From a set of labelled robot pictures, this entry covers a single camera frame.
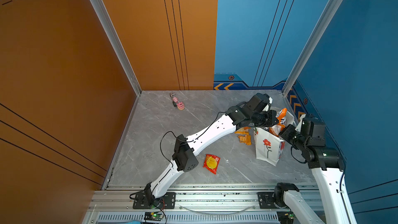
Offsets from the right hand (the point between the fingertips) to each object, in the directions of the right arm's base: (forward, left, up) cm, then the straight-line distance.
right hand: (280, 127), depth 71 cm
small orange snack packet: (+11, +11, -23) cm, 28 cm away
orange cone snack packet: (+7, +10, -23) cm, 26 cm away
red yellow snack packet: (-8, +32, -22) cm, 39 cm away
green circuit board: (-31, +59, -25) cm, 72 cm away
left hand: (+1, 0, +5) cm, 5 cm away
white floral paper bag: (-6, +5, -6) cm, 10 cm away
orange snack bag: (+3, 0, +5) cm, 6 cm away
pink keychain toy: (+32, +53, -20) cm, 65 cm away
